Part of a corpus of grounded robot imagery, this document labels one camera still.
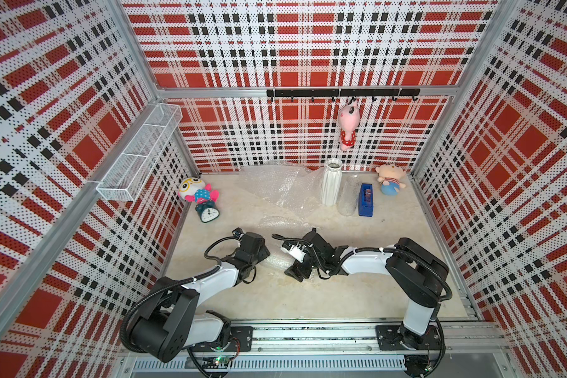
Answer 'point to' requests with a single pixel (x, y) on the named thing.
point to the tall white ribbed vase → (331, 187)
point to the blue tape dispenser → (365, 200)
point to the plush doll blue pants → (390, 176)
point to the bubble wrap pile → (293, 191)
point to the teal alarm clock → (207, 211)
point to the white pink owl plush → (194, 189)
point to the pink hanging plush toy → (348, 116)
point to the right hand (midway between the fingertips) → (296, 261)
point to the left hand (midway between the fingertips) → (264, 249)
